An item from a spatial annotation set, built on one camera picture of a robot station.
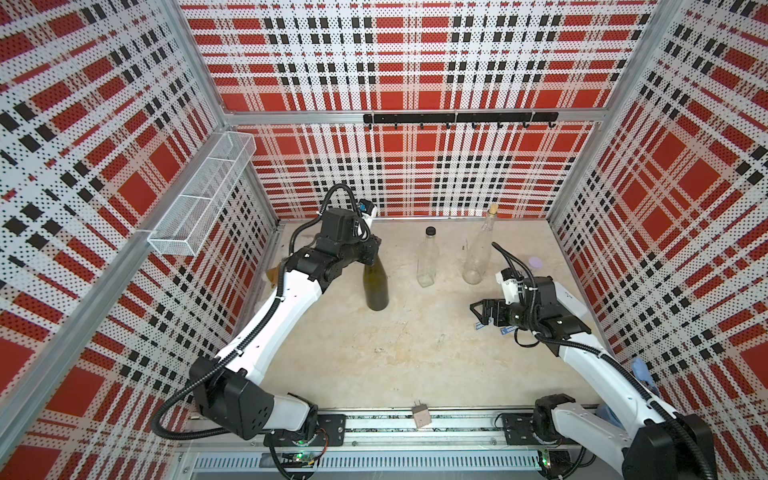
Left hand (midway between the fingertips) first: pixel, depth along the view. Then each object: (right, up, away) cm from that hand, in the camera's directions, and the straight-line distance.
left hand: (378, 239), depth 77 cm
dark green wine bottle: (-2, -14, +16) cm, 21 cm away
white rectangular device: (+58, -19, +13) cm, 62 cm away
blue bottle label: (+31, -27, +14) cm, 43 cm away
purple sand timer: (+49, -7, +16) cm, 52 cm away
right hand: (+31, -19, +5) cm, 37 cm away
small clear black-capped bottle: (+15, -6, +21) cm, 26 cm away
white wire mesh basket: (-63, +4, +15) cm, 65 cm away
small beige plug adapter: (+11, -45, -3) cm, 46 cm away
